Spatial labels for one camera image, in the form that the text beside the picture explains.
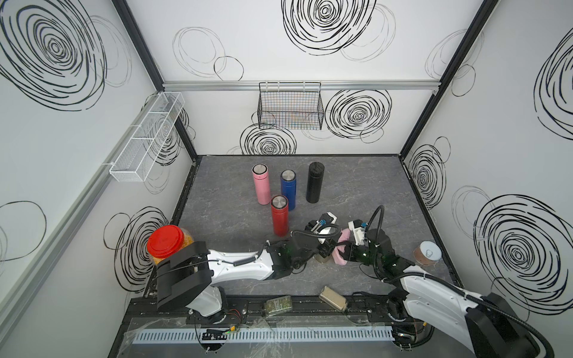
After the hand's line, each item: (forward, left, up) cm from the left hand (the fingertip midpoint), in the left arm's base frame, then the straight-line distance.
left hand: (334, 228), depth 75 cm
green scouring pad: (-21, +18, -14) cm, 31 cm away
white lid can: (-3, -36, -11) cm, 37 cm away
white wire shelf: (+25, +79, +3) cm, 83 cm away
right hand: (-3, -1, -12) cm, 12 cm away
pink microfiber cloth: (+2, -6, -9) cm, 11 cm away
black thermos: (+22, +6, -2) cm, 23 cm away
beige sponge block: (-18, 0, -15) cm, 23 cm away
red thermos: (+5, +19, +3) cm, 20 cm away
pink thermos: (+21, +27, +3) cm, 34 cm away
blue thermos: (+18, +16, -1) cm, 24 cm away
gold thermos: (-5, +2, -17) cm, 18 cm away
